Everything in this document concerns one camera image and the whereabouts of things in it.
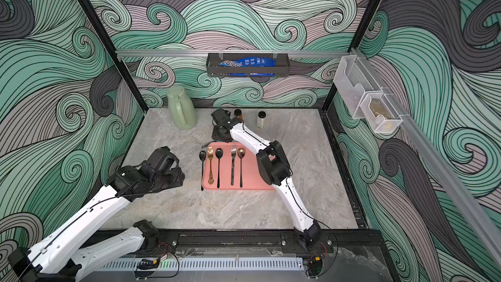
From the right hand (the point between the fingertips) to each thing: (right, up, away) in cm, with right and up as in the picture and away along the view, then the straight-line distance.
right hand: (221, 135), depth 100 cm
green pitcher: (-19, +14, -6) cm, 24 cm away
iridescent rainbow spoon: (+11, -9, -3) cm, 15 cm away
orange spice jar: (+9, +12, +7) cm, 17 cm away
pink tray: (+16, -20, -11) cm, 28 cm away
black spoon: (-1, -10, -3) cm, 10 cm away
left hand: (-11, -14, -27) cm, 32 cm away
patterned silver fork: (+6, -9, 0) cm, 11 cm away
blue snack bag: (+16, +36, -8) cm, 40 cm away
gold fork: (-5, -9, -2) cm, 11 cm away
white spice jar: (+22, +8, +6) cm, 24 cm away
